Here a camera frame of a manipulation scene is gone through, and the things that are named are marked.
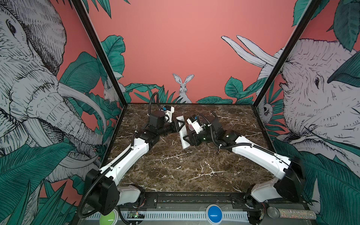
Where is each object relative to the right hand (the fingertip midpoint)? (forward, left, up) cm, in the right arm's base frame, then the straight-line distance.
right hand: (184, 135), depth 73 cm
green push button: (-35, +36, -21) cm, 54 cm away
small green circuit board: (-33, +26, -23) cm, 48 cm away
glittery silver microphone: (-32, -45, -20) cm, 58 cm away
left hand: (+7, 0, +3) cm, 7 cm away
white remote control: (+2, +1, -1) cm, 3 cm away
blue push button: (-33, -15, -22) cm, 42 cm away
